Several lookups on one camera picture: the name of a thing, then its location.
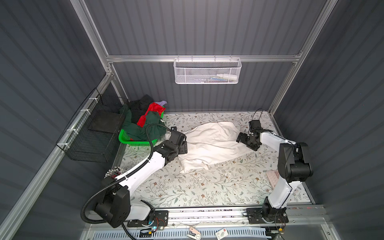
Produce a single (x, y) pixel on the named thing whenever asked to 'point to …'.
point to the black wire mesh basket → (93, 135)
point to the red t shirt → (152, 107)
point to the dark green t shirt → (136, 132)
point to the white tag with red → (221, 234)
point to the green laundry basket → (124, 137)
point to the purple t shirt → (161, 102)
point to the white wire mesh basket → (207, 71)
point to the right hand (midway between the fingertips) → (244, 143)
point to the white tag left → (194, 233)
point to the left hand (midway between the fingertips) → (179, 145)
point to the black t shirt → (139, 107)
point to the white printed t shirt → (210, 143)
